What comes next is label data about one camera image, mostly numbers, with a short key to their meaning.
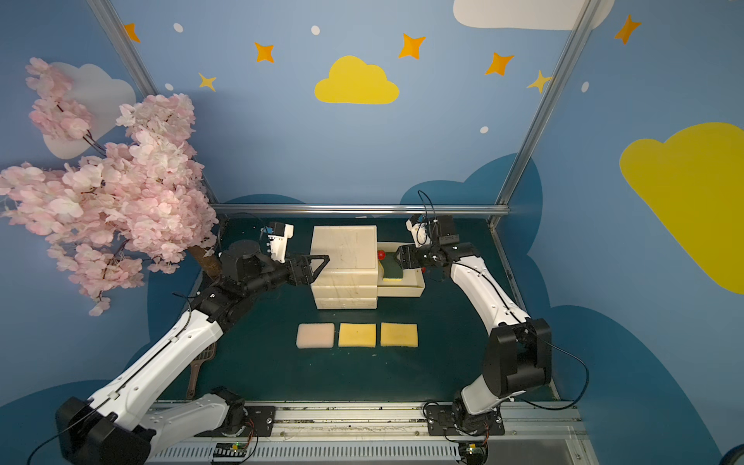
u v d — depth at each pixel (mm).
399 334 888
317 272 661
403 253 767
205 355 497
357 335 892
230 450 731
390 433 734
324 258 680
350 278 802
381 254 856
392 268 965
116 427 372
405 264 784
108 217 499
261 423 737
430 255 627
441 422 744
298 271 626
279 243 646
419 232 749
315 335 880
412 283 950
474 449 732
